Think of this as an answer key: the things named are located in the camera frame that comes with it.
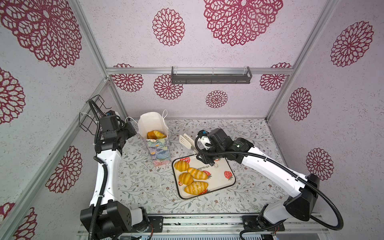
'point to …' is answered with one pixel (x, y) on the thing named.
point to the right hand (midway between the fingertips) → (198, 153)
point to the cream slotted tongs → (187, 142)
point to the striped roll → (197, 174)
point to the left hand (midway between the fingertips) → (131, 129)
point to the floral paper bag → (158, 149)
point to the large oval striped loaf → (196, 188)
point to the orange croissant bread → (154, 134)
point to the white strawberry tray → (220, 175)
